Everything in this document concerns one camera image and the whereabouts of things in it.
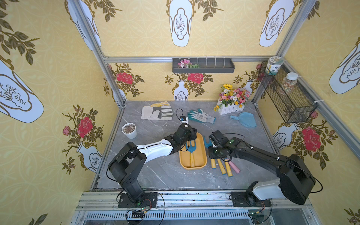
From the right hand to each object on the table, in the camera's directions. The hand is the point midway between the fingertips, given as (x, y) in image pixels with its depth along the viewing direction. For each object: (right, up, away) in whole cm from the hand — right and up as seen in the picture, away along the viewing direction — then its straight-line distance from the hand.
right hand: (211, 151), depth 87 cm
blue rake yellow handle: (-12, 0, +6) cm, 13 cm away
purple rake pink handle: (+15, -10, -5) cm, 19 cm away
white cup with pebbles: (-54, +13, +8) cm, 56 cm away
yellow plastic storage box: (-6, -3, +3) cm, 7 cm away
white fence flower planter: (+18, +33, +14) cm, 40 cm away
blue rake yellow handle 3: (+6, -10, -4) cm, 12 cm away
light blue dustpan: (+32, +19, +21) cm, 42 cm away
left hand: (-13, +14, +3) cm, 20 cm away
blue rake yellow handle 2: (-2, +4, -1) cm, 5 cm away
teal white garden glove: (-3, +22, +23) cm, 32 cm away
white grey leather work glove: (-36, +26, +26) cm, 51 cm away
